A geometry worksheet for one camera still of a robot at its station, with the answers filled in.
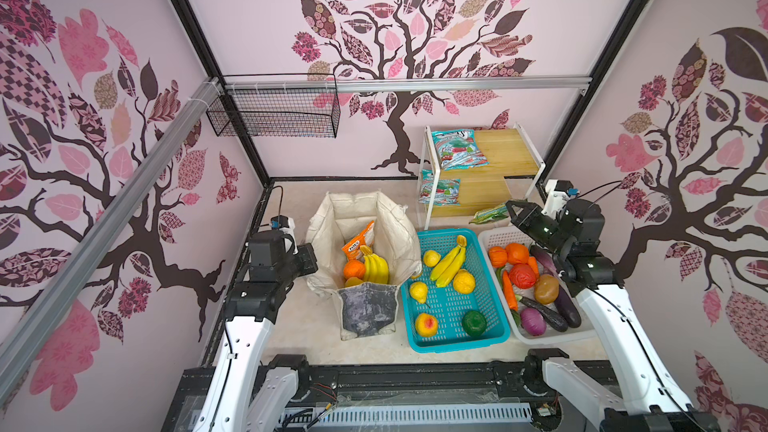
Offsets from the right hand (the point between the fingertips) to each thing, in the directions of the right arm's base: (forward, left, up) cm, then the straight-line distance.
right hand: (510, 199), depth 71 cm
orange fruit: (-5, +41, -25) cm, 48 cm away
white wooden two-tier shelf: (+10, -4, 0) cm, 11 cm away
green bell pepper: (-21, +7, -27) cm, 35 cm away
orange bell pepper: (-2, -4, -25) cm, 26 cm away
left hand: (-8, +49, -11) cm, 51 cm away
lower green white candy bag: (+15, +12, -14) cm, 24 cm away
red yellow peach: (-22, +20, -26) cm, 40 cm away
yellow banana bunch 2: (-2, +12, -29) cm, 31 cm away
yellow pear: (-1, +17, -27) cm, 32 cm away
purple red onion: (-21, -8, -26) cm, 34 cm away
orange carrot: (-11, -6, -29) cm, 32 cm away
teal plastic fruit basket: (-13, +10, -32) cm, 36 cm away
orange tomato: (-1, -9, -24) cm, 26 cm away
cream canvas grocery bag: (-21, +36, -17) cm, 45 cm away
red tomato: (-8, -9, -26) cm, 29 cm away
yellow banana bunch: (-4, +35, -26) cm, 44 cm away
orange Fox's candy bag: (-2, +41, -19) cm, 45 cm away
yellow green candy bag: (-1, +4, -5) cm, 6 cm away
